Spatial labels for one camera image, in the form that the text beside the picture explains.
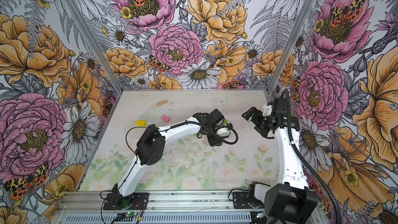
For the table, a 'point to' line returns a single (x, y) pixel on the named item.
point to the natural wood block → (161, 102)
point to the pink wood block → (166, 118)
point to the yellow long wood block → (139, 122)
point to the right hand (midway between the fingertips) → (247, 124)
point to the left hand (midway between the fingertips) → (214, 139)
